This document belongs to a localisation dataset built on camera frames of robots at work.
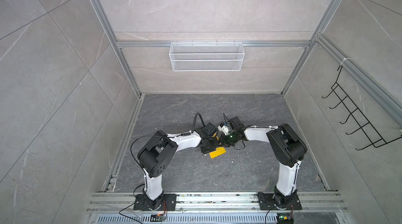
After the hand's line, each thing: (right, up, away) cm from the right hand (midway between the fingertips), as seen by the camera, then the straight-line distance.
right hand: (216, 144), depth 94 cm
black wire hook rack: (+60, +15, -30) cm, 69 cm away
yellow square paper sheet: (+1, -4, -4) cm, 5 cm away
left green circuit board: (-29, -28, -24) cm, 47 cm away
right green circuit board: (+29, -29, -24) cm, 47 cm away
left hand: (+1, 0, -3) cm, 3 cm away
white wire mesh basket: (-8, +56, +7) cm, 56 cm away
